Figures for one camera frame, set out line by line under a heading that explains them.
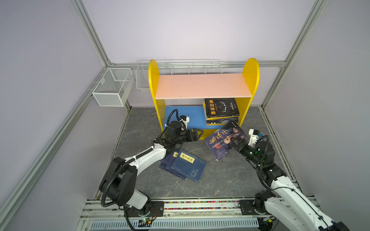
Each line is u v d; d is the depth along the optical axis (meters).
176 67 0.94
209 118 0.88
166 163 0.87
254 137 0.70
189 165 0.87
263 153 0.56
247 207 0.74
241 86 0.75
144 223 0.72
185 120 0.77
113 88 1.00
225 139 0.78
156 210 0.73
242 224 0.71
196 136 0.74
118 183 0.43
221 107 0.91
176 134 0.66
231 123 0.80
